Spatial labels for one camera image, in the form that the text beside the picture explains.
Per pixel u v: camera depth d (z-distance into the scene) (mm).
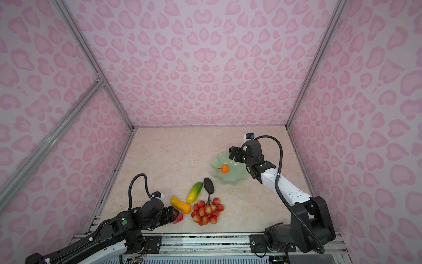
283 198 424
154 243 734
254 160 643
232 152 781
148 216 589
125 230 541
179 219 771
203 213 764
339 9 693
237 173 952
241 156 757
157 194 740
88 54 820
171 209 729
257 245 729
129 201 618
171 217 702
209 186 877
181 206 815
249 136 751
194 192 858
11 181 519
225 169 946
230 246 743
